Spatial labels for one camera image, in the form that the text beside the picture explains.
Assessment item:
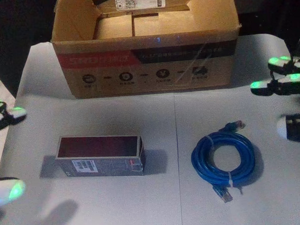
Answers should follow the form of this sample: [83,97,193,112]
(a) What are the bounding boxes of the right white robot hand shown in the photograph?
[248,54,300,150]

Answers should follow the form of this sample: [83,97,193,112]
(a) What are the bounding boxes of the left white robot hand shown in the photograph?
[0,97,34,209]

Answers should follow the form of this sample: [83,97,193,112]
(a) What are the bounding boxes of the dark rectangular product box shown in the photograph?
[53,130,147,182]

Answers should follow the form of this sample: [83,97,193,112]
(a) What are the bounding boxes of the blue ethernet cable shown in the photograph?
[189,119,259,206]

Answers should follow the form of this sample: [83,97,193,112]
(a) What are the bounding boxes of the brown cardboard box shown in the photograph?
[47,0,246,101]

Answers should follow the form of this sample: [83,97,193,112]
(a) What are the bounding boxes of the pale grey table sheet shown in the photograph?
[0,24,300,225]

